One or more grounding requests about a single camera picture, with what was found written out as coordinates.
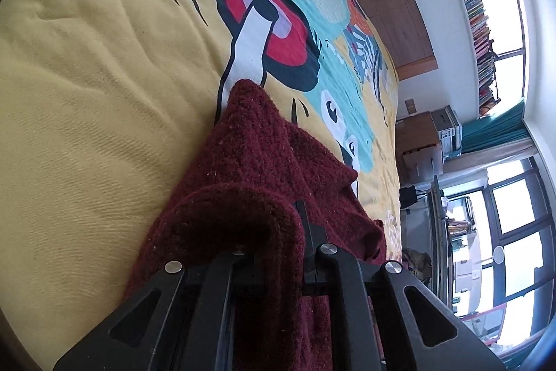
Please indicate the teal curtain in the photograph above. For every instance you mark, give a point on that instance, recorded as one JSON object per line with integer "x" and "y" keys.
{"x": 492, "y": 131}

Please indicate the row of books on shelf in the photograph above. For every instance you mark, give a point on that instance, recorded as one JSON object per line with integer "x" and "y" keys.
{"x": 485, "y": 56}

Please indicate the yellow printed bed cover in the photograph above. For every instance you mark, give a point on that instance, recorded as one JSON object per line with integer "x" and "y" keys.
{"x": 105, "y": 103}

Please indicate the beige clothes on chair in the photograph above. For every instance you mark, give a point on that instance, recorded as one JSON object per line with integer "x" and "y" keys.
{"x": 419, "y": 264}

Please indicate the long desk by window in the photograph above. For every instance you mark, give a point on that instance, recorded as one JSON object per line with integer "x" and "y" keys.
{"x": 442, "y": 280}

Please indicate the white printer on chest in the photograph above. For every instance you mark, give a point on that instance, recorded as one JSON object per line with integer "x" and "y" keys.
{"x": 450, "y": 131}

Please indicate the dark red knit sweater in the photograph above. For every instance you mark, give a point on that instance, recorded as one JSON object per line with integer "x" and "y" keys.
{"x": 255, "y": 182}

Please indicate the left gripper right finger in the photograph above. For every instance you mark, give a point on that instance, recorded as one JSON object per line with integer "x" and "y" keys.
{"x": 383, "y": 317}

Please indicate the wooden drawer chest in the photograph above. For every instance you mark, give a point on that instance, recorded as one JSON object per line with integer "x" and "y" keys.
{"x": 418, "y": 149}

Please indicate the black bag by desk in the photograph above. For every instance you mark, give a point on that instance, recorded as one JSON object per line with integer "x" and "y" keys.
{"x": 408, "y": 196}

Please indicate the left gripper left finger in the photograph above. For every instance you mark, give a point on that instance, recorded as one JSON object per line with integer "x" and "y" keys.
{"x": 182, "y": 319}

